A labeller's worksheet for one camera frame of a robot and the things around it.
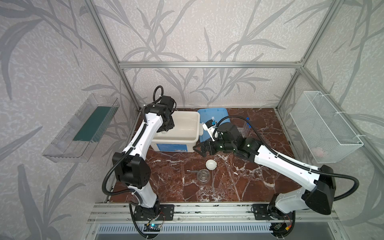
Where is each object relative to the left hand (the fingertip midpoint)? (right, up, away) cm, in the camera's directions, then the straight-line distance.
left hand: (168, 122), depth 83 cm
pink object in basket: (+76, -14, -11) cm, 78 cm away
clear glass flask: (+20, -29, -3) cm, 36 cm away
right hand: (+18, -9, -12) cm, 23 cm away
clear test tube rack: (+51, -7, +26) cm, 57 cm away
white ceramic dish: (+24, -26, +6) cm, 36 cm away
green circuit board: (-5, -51, -12) cm, 52 cm away
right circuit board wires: (+58, -53, -11) cm, 79 cm away
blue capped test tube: (+54, +2, +31) cm, 63 cm away
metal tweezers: (+13, -29, +3) cm, 32 cm away
